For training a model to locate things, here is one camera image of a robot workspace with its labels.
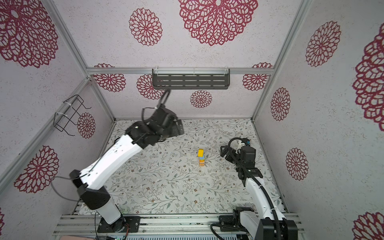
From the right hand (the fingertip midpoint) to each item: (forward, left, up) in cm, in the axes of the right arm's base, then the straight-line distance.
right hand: (227, 148), depth 83 cm
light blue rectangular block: (-3, +14, -7) cm, 16 cm away
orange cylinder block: (-4, +14, -11) cm, 19 cm away
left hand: (0, +29, +16) cm, 33 cm away
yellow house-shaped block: (-1, +15, -4) cm, 15 cm away
